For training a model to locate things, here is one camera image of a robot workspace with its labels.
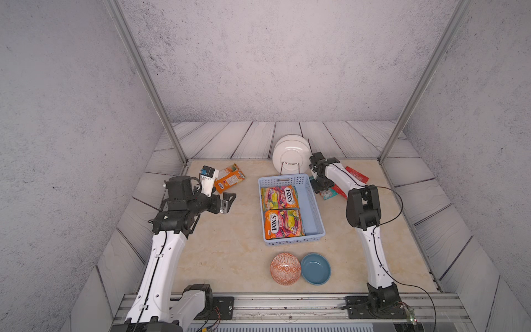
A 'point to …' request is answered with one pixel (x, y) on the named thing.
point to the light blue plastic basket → (312, 222)
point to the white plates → (291, 154)
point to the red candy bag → (357, 175)
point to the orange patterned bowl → (285, 269)
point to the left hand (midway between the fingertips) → (226, 191)
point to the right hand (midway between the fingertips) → (322, 186)
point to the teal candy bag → (328, 194)
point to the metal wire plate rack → (290, 164)
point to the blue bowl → (316, 269)
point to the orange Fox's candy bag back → (227, 177)
